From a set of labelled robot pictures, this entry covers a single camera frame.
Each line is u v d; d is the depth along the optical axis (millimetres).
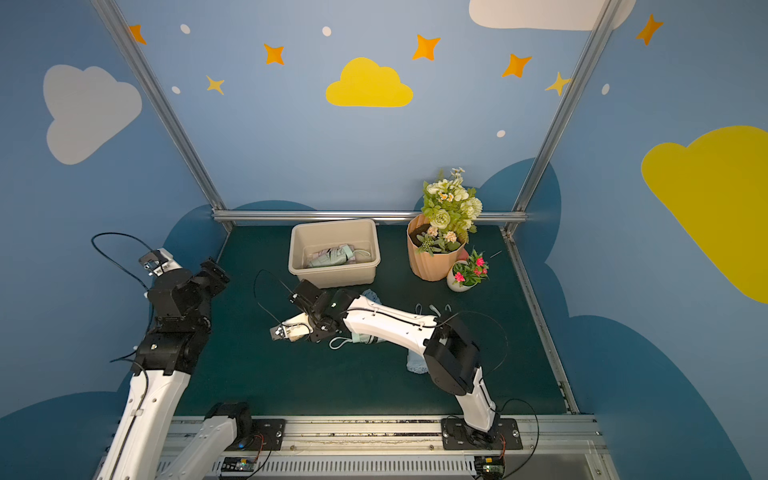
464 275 909
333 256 1040
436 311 957
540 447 730
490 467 728
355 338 892
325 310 608
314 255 1102
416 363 832
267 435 733
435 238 939
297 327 689
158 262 545
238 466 718
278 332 661
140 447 396
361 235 1109
